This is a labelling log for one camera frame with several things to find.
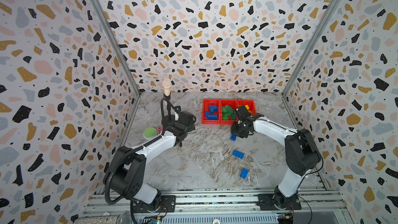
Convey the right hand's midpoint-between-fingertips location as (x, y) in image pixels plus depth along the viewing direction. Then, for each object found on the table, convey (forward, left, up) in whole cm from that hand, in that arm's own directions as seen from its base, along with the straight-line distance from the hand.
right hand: (232, 129), depth 93 cm
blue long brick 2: (-4, -1, -3) cm, 5 cm away
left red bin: (+25, +16, -5) cm, 30 cm away
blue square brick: (-24, -5, -6) cm, 25 cm away
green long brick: (+13, +1, -2) cm, 13 cm away
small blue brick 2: (+15, +15, -5) cm, 22 cm away
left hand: (+2, +27, +6) cm, 28 cm away
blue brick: (+17, +12, -5) cm, 21 cm away
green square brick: (+16, +3, -1) cm, 16 cm away
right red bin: (+23, -16, -3) cm, 28 cm away
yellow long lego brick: (+20, -13, -5) cm, 25 cm away
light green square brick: (+12, +3, -5) cm, 13 cm away
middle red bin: (+22, -2, -1) cm, 22 cm away
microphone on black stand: (+13, +36, +24) cm, 45 cm away
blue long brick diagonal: (-13, -3, -6) cm, 15 cm away
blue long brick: (+13, +12, -6) cm, 18 cm away
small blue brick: (+20, +11, -5) cm, 24 cm away
